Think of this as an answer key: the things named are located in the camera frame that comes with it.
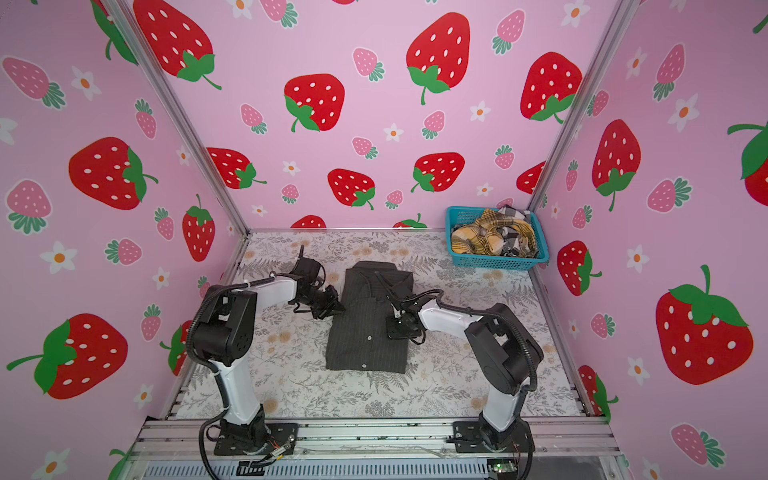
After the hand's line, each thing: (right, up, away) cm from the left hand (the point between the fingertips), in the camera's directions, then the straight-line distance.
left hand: (348, 306), depth 97 cm
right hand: (+14, -7, -5) cm, 17 cm away
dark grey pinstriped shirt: (+4, -9, -8) cm, 13 cm away
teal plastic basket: (+42, +33, +21) cm, 57 cm away
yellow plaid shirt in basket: (+47, +24, +8) cm, 53 cm away
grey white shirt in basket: (+57, +24, +6) cm, 62 cm away
